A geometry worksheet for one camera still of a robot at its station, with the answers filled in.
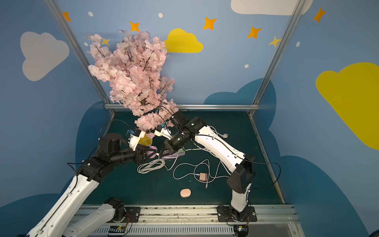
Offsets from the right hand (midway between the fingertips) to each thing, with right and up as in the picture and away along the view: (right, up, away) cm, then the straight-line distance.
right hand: (163, 154), depth 68 cm
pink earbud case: (+10, -24, +12) cm, 29 cm away
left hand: (-5, +3, 0) cm, 5 cm away
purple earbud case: (-6, +1, -2) cm, 7 cm away
